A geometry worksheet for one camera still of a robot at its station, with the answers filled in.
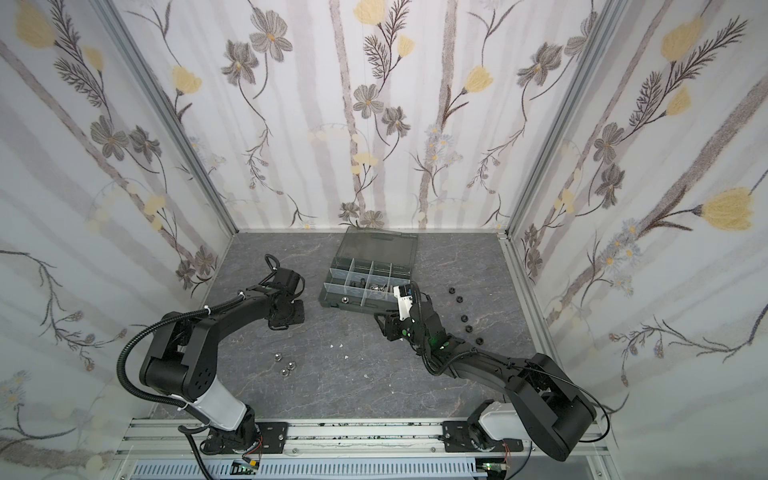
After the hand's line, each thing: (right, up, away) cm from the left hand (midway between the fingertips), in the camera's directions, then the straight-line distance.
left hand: (293, 309), depth 94 cm
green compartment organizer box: (+23, +13, +14) cm, 29 cm away
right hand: (+27, +3, -13) cm, 30 cm away
